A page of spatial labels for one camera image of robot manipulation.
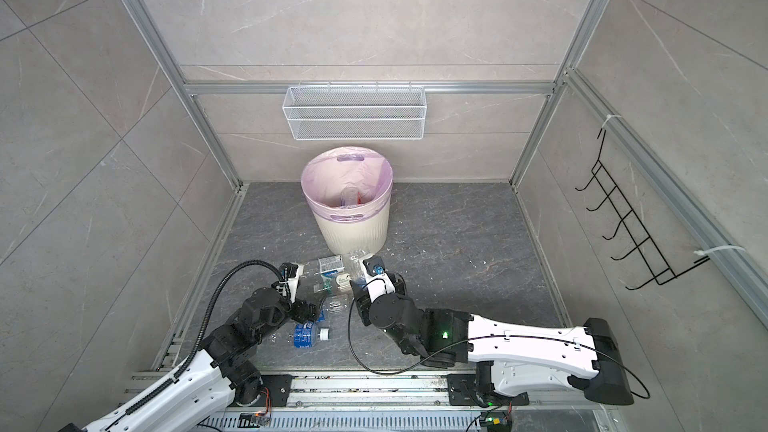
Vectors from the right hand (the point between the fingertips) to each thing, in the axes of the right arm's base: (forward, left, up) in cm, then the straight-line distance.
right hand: (361, 277), depth 66 cm
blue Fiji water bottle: (+36, +7, -13) cm, 39 cm away
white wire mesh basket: (+59, +6, +5) cm, 60 cm away
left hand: (+6, +15, -13) cm, 20 cm away
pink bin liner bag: (+36, +12, -2) cm, 38 cm away
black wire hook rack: (+16, -63, +5) cm, 65 cm away
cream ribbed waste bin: (+18, 0, -10) cm, 21 cm away
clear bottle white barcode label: (+14, +13, -20) cm, 27 cm away
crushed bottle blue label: (-7, +16, -20) cm, 26 cm away
